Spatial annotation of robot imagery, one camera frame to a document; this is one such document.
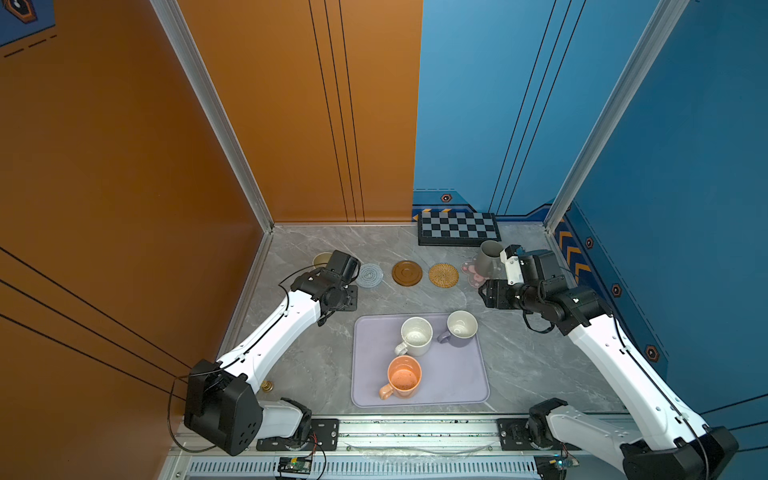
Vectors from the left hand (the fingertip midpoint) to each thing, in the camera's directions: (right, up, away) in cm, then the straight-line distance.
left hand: (347, 295), depth 83 cm
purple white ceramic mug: (+34, -11, +7) cm, 36 cm away
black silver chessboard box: (+38, +21, +32) cm, 54 cm away
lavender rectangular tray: (+29, -22, 0) cm, 37 cm away
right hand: (+37, +3, -8) cm, 38 cm away
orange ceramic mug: (+16, -22, -1) cm, 27 cm away
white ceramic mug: (+20, -13, +6) cm, 25 cm away
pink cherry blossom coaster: (+40, +6, +23) cm, 46 cm away
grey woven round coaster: (+5, +4, +22) cm, 22 cm away
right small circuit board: (+51, -39, -13) cm, 66 cm away
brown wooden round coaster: (+18, +5, +22) cm, 29 cm away
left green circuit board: (-11, -40, -11) cm, 43 cm away
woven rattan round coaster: (+31, +4, +22) cm, 38 cm away
